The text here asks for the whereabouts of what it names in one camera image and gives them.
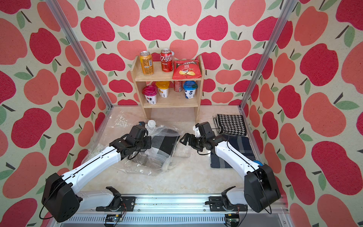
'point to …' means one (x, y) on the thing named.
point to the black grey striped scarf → (163, 144)
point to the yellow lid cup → (163, 88)
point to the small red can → (178, 86)
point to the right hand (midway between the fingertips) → (185, 145)
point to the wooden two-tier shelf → (175, 100)
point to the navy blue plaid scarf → (241, 143)
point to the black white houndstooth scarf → (229, 124)
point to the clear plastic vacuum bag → (119, 125)
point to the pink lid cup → (150, 92)
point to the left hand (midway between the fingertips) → (151, 142)
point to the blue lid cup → (189, 87)
